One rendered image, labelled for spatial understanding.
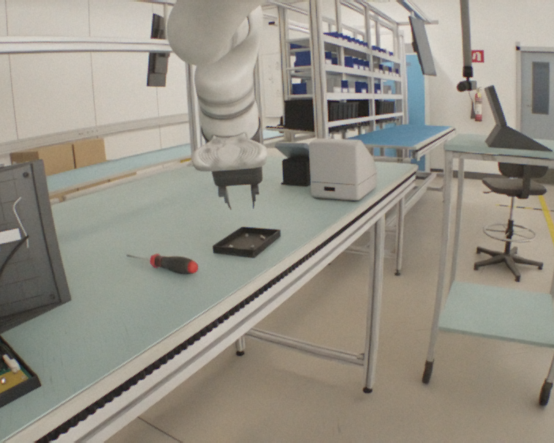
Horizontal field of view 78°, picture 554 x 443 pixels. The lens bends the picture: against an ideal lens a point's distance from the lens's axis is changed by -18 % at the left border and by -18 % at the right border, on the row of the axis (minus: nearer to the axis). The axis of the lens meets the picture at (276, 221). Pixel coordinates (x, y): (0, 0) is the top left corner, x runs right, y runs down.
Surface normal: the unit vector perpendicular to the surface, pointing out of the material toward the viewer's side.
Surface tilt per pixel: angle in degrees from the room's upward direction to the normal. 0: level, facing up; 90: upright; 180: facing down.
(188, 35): 116
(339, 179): 90
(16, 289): 90
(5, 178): 90
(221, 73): 59
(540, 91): 90
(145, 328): 0
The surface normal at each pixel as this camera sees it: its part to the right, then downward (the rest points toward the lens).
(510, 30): -0.51, 0.28
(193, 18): -0.47, 0.64
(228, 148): -0.02, -0.56
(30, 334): -0.05, -0.96
